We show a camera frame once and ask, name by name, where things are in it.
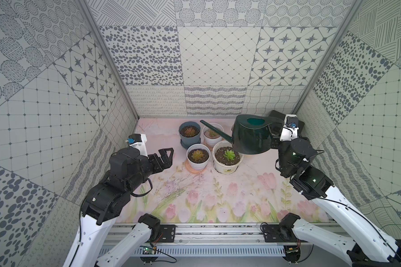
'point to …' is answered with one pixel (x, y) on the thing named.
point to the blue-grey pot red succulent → (190, 133)
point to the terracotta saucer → (190, 169)
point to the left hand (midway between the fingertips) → (163, 149)
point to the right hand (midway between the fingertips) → (284, 127)
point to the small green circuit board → (149, 250)
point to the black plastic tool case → (282, 117)
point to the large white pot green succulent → (226, 159)
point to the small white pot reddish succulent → (212, 138)
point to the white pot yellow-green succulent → (198, 156)
